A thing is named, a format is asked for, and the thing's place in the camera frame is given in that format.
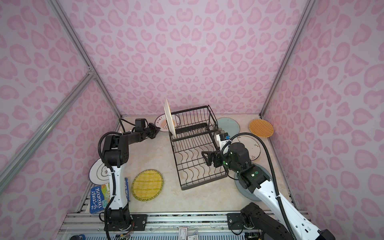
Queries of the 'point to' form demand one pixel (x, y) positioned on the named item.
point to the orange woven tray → (261, 128)
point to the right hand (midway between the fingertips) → (209, 150)
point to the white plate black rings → (99, 173)
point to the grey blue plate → (245, 192)
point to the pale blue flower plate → (228, 125)
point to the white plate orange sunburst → (160, 122)
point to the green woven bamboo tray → (147, 184)
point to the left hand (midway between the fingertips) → (161, 124)
